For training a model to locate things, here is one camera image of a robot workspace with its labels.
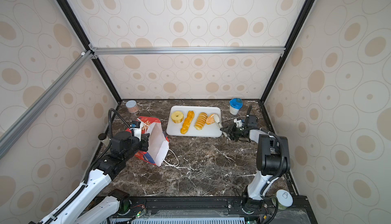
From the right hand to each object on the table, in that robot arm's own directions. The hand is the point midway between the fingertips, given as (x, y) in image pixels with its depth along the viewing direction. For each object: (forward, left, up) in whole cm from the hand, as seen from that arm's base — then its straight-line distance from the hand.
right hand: (223, 130), depth 93 cm
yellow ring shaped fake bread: (+14, +30, -4) cm, 33 cm away
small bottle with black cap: (-6, +70, +2) cm, 71 cm away
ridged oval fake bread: (+10, +14, -3) cm, 18 cm away
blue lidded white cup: (+20, -10, +1) cm, 23 cm away
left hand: (-10, +38, +14) cm, 42 cm away
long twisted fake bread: (+9, +24, -5) cm, 26 cm away
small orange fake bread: (+10, +7, -3) cm, 13 cm away
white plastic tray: (+5, +9, -7) cm, 12 cm away
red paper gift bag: (-5, +40, -2) cm, 40 cm away
